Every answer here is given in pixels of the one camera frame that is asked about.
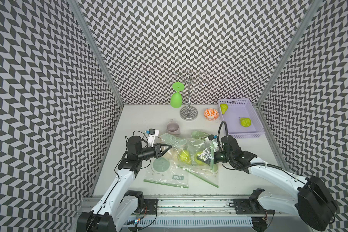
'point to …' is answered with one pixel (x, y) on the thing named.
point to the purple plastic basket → (242, 108)
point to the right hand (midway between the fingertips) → (200, 160)
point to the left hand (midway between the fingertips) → (170, 148)
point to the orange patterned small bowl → (210, 114)
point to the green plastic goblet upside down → (176, 98)
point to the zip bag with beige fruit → (165, 168)
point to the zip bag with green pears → (198, 151)
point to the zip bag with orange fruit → (209, 172)
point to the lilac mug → (173, 127)
